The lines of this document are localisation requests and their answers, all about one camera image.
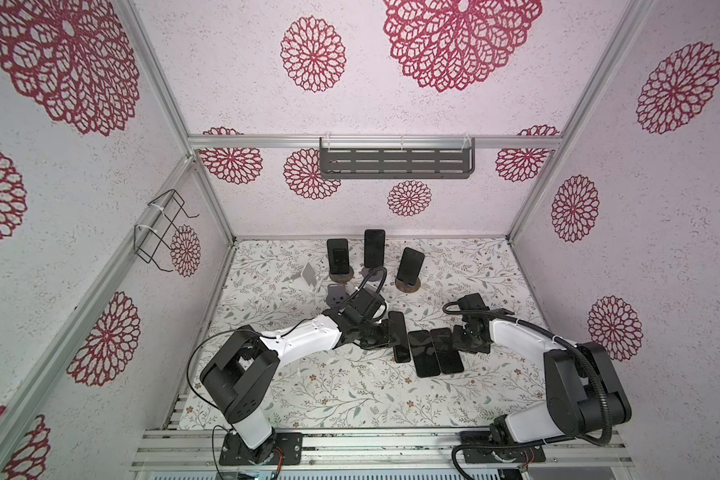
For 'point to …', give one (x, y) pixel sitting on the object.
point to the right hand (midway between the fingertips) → (461, 341)
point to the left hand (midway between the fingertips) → (399, 345)
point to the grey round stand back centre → (375, 276)
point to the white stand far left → (309, 276)
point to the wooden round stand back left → (342, 277)
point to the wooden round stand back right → (406, 287)
